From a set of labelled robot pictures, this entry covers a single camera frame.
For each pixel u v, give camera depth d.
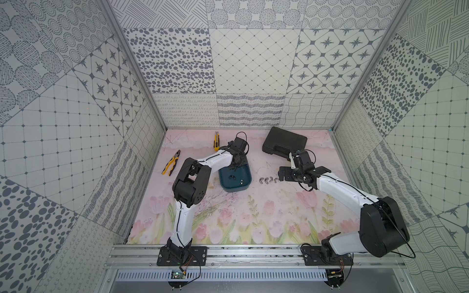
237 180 0.95
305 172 0.66
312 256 0.73
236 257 0.76
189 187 0.56
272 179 0.97
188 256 0.73
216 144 1.11
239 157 0.78
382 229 0.42
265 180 0.96
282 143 1.08
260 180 0.96
